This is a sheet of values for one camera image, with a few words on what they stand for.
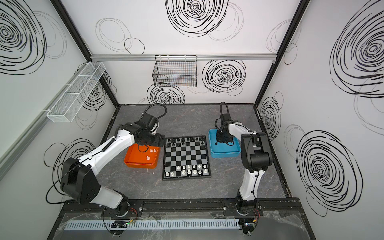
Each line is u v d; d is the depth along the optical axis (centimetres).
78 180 41
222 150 93
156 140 75
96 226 69
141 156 90
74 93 72
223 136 87
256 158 51
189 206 76
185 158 90
